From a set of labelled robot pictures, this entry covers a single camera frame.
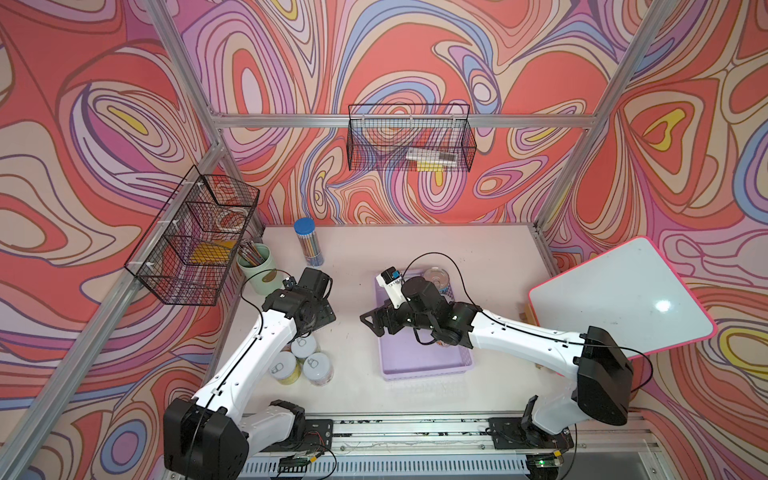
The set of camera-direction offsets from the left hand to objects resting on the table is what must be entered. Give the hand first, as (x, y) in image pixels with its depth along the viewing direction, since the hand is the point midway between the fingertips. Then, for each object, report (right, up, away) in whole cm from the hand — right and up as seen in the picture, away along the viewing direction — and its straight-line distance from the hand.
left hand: (317, 321), depth 80 cm
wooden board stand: (+62, -1, +10) cm, 63 cm away
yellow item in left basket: (-23, +19, -9) cm, 31 cm away
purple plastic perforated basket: (+24, -12, +5) cm, 27 cm away
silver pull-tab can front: (0, -13, 0) cm, 13 cm away
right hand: (+16, +2, -4) cm, 17 cm away
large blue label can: (+36, +10, +11) cm, 39 cm away
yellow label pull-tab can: (-8, -13, -1) cm, 16 cm away
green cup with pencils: (-23, +16, +13) cm, 31 cm away
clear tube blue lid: (-7, +26, +12) cm, 30 cm away
